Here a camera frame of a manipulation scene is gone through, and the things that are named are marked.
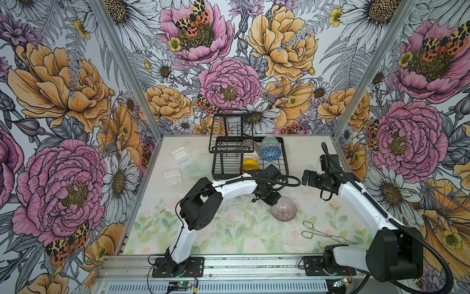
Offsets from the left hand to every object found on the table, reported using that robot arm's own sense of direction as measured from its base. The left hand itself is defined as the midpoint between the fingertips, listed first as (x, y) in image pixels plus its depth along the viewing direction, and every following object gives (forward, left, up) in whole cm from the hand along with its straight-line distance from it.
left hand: (272, 205), depth 87 cm
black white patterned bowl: (+38, +9, +1) cm, 40 cm away
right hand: (+6, -18, +8) cm, 21 cm away
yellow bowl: (+20, +10, +6) cm, 23 cm away
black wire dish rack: (+19, +17, +16) cm, 30 cm away
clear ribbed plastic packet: (+19, +52, -4) cm, 56 cm away
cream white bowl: (+26, +9, +5) cm, 28 cm away
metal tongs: (-12, -16, -4) cm, 20 cm away
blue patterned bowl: (+32, -3, 0) cm, 32 cm away
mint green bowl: (+40, -3, +3) cm, 40 cm away
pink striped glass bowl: (-1, -6, -3) cm, 7 cm away
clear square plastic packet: (+34, +49, -4) cm, 60 cm away
